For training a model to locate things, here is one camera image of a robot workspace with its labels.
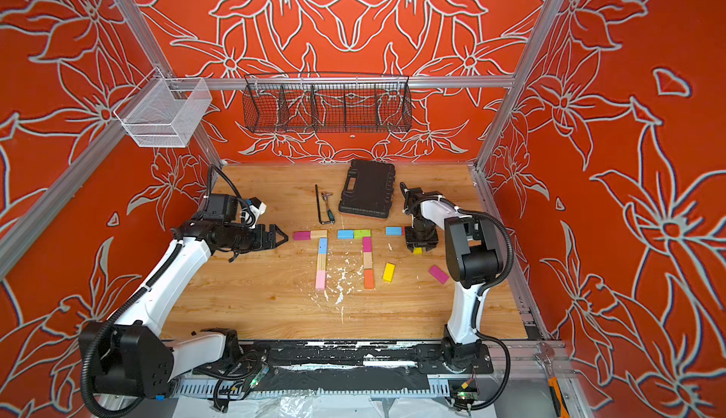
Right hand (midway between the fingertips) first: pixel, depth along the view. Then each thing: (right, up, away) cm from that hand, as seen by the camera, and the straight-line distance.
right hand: (418, 245), depth 95 cm
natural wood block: (-35, +4, +3) cm, 35 cm away
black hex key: (-36, +12, +11) cm, 40 cm away
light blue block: (-25, +3, +3) cm, 26 cm away
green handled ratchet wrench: (-32, +11, +8) cm, 34 cm away
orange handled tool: (+29, -33, -28) cm, 52 cm away
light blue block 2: (-8, +5, +3) cm, 10 cm away
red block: (-4, +5, +2) cm, 7 cm away
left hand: (-45, +5, -14) cm, 47 cm away
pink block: (-32, -9, -9) cm, 35 cm away
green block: (-20, +4, +3) cm, 20 cm away
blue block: (-32, 0, -2) cm, 32 cm away
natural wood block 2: (-33, -4, -5) cm, 33 cm away
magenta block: (-41, +3, +4) cm, 41 cm away
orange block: (-17, -9, -8) cm, 21 cm away
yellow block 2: (-11, -7, -7) cm, 15 cm away
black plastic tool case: (-17, +20, +10) cm, 28 cm away
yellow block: (-1, -1, -3) cm, 3 cm away
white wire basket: (-85, +45, -3) cm, 97 cm away
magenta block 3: (+6, -8, -6) cm, 12 cm away
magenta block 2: (-18, 0, +1) cm, 18 cm away
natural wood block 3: (-17, -4, -5) cm, 18 cm away
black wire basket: (-35, +51, +5) cm, 62 cm away
